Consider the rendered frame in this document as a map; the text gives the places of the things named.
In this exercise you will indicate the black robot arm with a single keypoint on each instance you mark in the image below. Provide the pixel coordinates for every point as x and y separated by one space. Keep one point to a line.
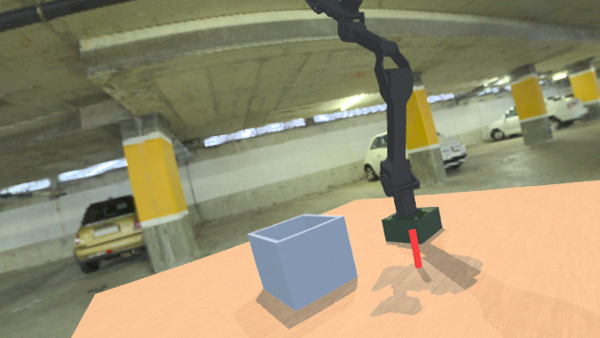
396 86

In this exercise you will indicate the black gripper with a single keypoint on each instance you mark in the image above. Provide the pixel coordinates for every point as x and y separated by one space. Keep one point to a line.
323 6

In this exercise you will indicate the red peg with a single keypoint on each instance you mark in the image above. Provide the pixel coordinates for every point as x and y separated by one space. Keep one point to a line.
415 248

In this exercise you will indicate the light blue open box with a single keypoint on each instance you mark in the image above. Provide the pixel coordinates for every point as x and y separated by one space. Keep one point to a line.
301 259

